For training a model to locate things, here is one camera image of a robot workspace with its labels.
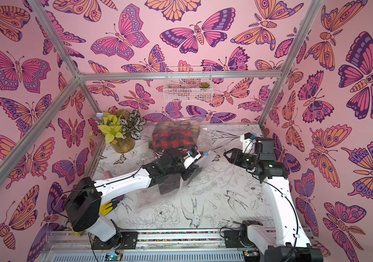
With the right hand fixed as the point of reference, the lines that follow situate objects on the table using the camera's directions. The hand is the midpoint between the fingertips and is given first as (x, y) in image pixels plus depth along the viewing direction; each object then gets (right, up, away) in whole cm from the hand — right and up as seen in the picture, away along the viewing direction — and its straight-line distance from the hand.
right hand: (230, 153), depth 74 cm
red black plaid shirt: (-30, +6, +29) cm, 42 cm away
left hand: (-14, -6, +6) cm, 16 cm away
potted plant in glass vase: (-55, +12, +12) cm, 57 cm away
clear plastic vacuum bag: (-40, -25, +12) cm, 48 cm away
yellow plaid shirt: (-32, +16, +43) cm, 56 cm away
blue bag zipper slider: (-11, 0, 0) cm, 11 cm away
